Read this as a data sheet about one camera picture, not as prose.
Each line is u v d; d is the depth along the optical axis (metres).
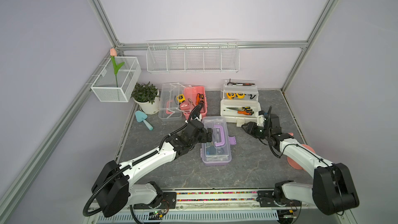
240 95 1.05
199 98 1.14
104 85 0.82
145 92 0.94
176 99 1.04
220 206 0.73
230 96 1.05
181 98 1.04
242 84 1.08
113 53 0.85
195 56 0.99
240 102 1.05
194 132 0.60
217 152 0.79
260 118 0.80
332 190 0.41
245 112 1.04
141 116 1.06
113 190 0.40
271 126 0.67
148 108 1.06
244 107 1.08
